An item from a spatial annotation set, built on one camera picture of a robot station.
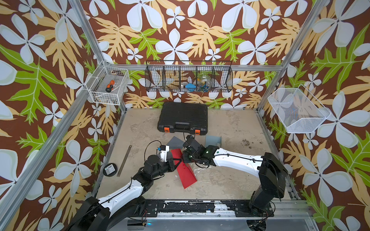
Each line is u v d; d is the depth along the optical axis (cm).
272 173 44
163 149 75
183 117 106
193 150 63
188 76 99
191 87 94
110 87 80
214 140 102
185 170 79
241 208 74
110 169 86
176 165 77
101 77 87
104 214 41
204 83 97
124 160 91
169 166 72
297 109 82
